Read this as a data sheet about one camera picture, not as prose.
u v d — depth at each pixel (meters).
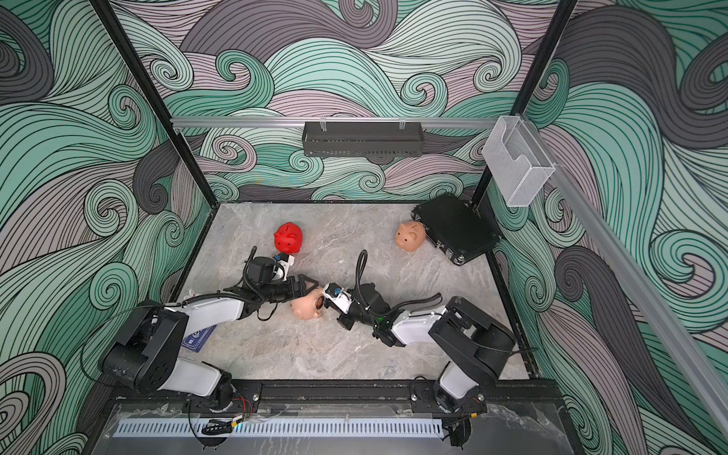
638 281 0.52
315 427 0.70
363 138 0.95
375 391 0.75
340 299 0.72
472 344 0.43
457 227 1.07
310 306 0.81
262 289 0.71
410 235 0.98
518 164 0.79
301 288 0.79
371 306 0.65
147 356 0.43
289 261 0.85
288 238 0.98
